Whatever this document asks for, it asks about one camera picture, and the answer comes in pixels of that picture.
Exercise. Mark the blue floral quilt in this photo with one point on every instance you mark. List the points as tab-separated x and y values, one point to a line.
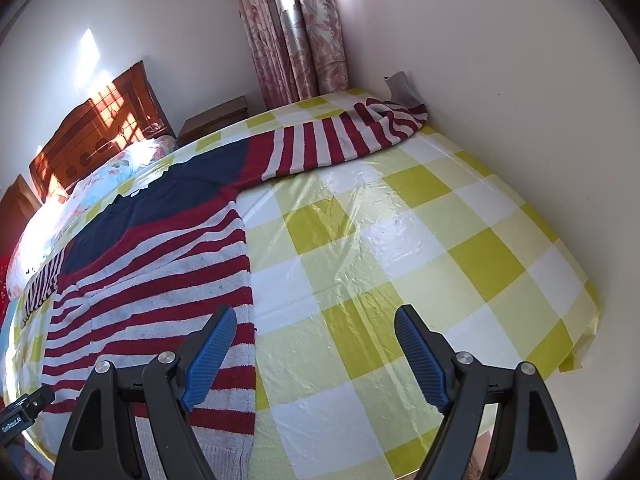
100	185

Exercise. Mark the red cloth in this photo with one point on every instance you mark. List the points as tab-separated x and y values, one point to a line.
4	280

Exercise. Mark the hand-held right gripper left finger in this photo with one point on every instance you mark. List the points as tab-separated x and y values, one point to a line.
210	355

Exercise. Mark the grey cloth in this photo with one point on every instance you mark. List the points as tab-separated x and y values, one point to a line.
405	90

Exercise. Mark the yellow checkered plastic bed cover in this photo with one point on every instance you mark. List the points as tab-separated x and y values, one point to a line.
400	240

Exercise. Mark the wooden headboard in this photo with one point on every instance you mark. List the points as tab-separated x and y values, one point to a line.
100	120

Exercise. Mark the pink floral curtain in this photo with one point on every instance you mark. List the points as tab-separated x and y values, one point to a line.
295	35

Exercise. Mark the wooden nightstand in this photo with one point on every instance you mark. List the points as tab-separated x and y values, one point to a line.
215	117

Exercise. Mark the red white striped sweater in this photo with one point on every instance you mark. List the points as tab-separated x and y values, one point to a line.
150	270

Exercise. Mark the wooden side panel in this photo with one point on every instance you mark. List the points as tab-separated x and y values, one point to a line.
17	202

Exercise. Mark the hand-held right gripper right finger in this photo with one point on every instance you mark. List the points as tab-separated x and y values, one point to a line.
425	360

